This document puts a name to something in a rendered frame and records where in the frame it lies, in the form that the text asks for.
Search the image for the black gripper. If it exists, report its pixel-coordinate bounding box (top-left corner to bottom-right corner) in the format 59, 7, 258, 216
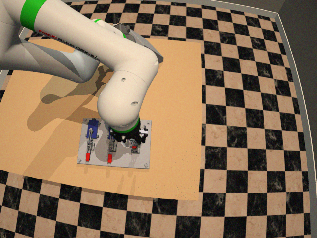
110, 129, 148, 148

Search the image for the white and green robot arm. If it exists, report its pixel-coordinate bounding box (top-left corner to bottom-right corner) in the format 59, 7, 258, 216
0, 0, 159, 140

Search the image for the grey toggle clamp with red handle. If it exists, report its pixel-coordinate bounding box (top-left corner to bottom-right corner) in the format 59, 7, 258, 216
86, 128, 95, 161

